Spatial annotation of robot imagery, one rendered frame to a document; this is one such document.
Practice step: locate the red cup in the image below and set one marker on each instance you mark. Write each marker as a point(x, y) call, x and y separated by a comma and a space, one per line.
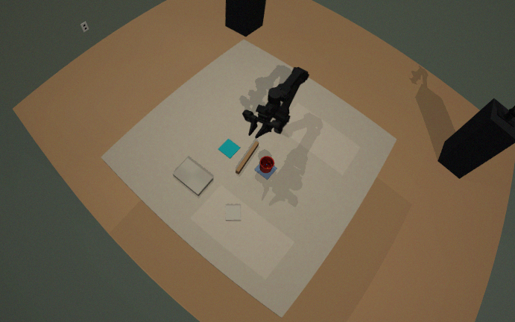
point(266, 160)

